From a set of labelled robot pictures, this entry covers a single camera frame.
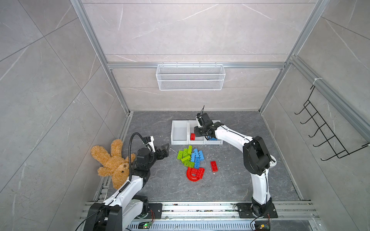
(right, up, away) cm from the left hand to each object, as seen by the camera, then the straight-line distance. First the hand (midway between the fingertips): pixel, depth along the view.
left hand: (162, 142), depth 85 cm
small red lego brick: (+19, +2, +16) cm, 25 cm away
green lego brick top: (+17, -6, +10) cm, 21 cm away
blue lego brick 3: (+24, -9, +7) cm, 26 cm away
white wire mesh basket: (+17, +44, +16) cm, 50 cm away
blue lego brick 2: (+21, -14, +6) cm, 26 cm away
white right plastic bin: (+34, -1, +11) cm, 35 cm away
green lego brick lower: (+16, -14, +4) cm, 22 cm away
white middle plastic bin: (+24, 0, +15) cm, 28 cm away
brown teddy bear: (-27, -13, -3) cm, 30 cm away
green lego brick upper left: (+10, -10, +9) cm, 17 cm away
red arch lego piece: (+17, -21, -1) cm, 27 cm away
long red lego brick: (+32, -15, +3) cm, 35 cm away
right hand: (+21, +7, +12) cm, 26 cm away
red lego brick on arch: (+23, -18, -1) cm, 29 cm away
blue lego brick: (+28, +4, -14) cm, 32 cm away
